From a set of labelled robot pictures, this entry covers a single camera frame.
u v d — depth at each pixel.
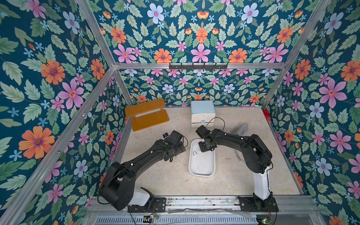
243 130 0.96
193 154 0.93
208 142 0.71
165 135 0.80
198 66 0.93
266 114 1.15
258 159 0.52
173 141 0.67
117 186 0.42
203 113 0.96
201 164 0.88
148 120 1.14
